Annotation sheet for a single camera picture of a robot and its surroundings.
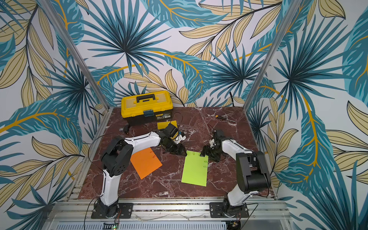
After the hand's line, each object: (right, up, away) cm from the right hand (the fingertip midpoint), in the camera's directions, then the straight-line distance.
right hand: (205, 156), depth 92 cm
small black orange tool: (+13, +26, +21) cm, 36 cm away
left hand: (-14, +1, -3) cm, 15 cm away
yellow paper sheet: (-30, +20, +17) cm, 40 cm away
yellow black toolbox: (-39, +31, +6) cm, 50 cm away
